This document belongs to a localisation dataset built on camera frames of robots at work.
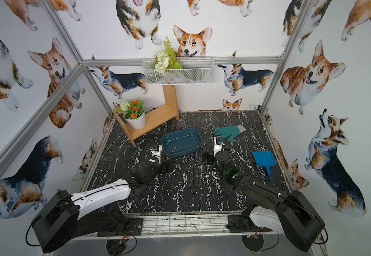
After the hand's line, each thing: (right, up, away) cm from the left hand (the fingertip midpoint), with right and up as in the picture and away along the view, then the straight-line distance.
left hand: (168, 155), depth 86 cm
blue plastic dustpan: (+57, -4, +10) cm, 58 cm away
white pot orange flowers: (-21, +23, +7) cm, 32 cm away
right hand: (+25, +7, -2) cm, 26 cm away
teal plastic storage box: (+6, +6, +19) cm, 20 cm away
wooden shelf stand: (-13, +22, +24) cm, 35 cm away
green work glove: (+39, +11, +23) cm, 46 cm away
